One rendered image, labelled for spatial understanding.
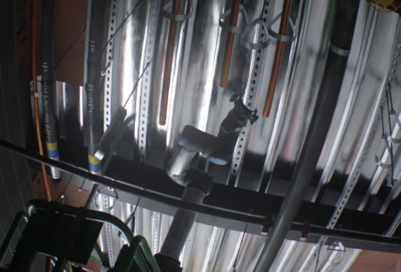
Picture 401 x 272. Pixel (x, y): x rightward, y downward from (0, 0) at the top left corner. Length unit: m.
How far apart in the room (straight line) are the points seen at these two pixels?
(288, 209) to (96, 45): 1.11
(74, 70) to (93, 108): 0.69
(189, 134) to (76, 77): 1.11
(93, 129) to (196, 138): 0.57
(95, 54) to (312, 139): 1.03
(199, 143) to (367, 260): 2.18
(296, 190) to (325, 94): 0.50
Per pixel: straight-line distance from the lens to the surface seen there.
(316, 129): 2.01
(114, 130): 2.48
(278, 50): 1.94
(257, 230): 3.46
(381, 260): 4.14
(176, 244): 2.78
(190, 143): 2.40
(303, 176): 2.17
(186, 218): 2.84
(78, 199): 4.11
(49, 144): 2.94
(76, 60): 3.21
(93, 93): 2.56
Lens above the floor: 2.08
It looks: 49 degrees up
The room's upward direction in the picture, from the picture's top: 21 degrees clockwise
